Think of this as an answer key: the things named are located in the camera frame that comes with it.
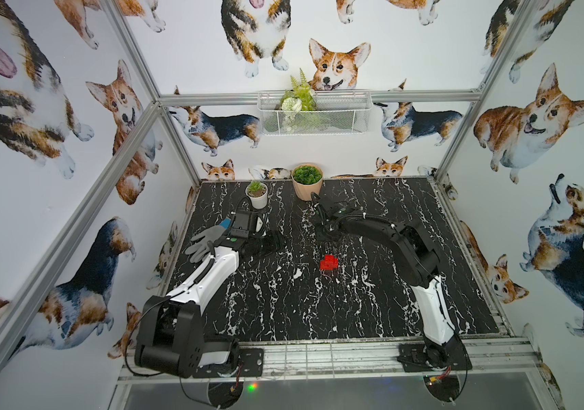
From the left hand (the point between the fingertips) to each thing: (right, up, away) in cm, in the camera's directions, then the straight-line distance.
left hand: (287, 239), depth 85 cm
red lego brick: (+14, -9, +5) cm, 18 cm away
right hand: (+11, 0, +13) cm, 17 cm away
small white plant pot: (-14, +16, +21) cm, 30 cm away
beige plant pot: (+6, +23, +21) cm, 32 cm away
